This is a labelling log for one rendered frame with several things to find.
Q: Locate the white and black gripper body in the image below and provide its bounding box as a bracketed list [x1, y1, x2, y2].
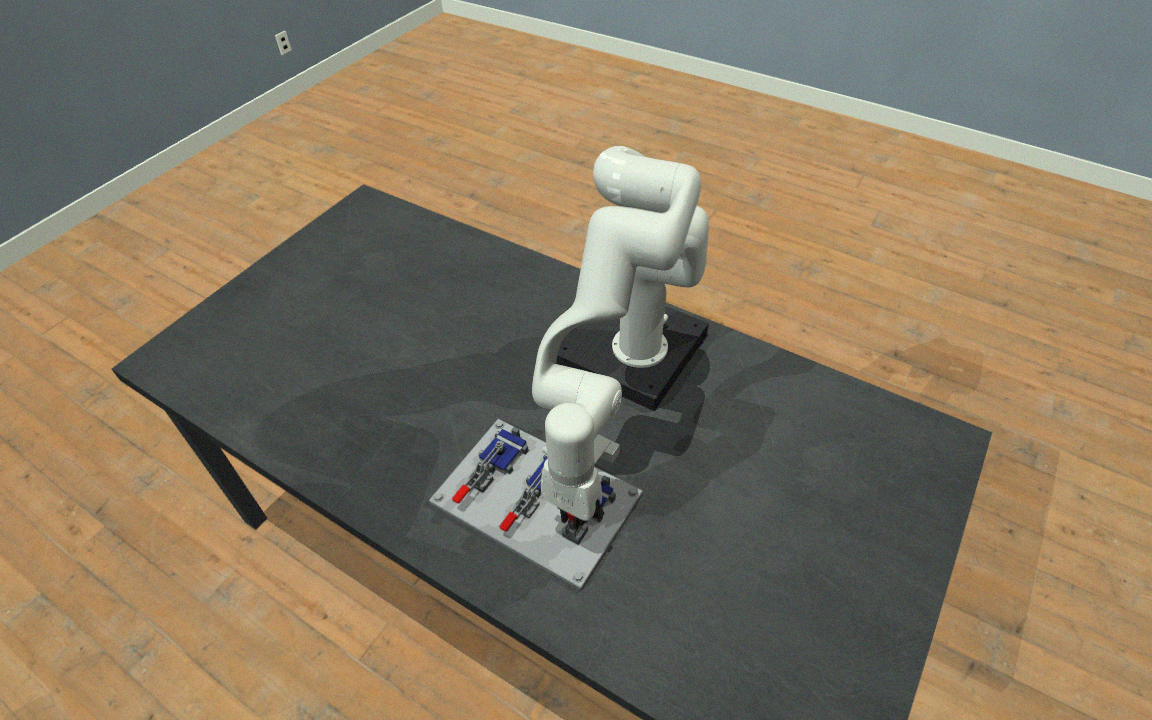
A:
[541, 458, 602, 521]

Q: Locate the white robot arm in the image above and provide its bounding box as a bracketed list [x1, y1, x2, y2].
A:
[532, 146, 708, 486]

